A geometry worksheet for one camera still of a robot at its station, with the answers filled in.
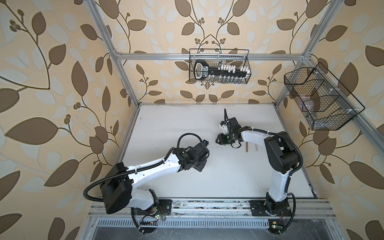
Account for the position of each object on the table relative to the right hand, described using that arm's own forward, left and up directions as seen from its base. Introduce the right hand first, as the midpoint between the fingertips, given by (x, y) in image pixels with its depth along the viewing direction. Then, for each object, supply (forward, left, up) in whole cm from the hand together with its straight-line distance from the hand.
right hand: (219, 141), depth 99 cm
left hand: (-17, +14, +10) cm, 24 cm away
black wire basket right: (-2, -50, +31) cm, 59 cm away
